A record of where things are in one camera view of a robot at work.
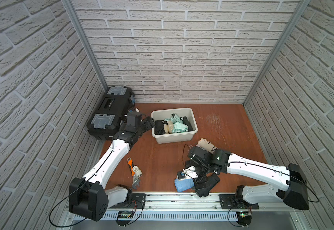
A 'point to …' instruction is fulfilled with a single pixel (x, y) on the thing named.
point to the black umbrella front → (205, 183)
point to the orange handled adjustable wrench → (136, 180)
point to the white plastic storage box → (162, 114)
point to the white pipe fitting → (138, 172)
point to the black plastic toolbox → (104, 123)
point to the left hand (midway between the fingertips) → (151, 119)
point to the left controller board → (124, 214)
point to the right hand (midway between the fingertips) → (191, 174)
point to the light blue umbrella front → (184, 184)
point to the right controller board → (244, 218)
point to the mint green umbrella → (178, 125)
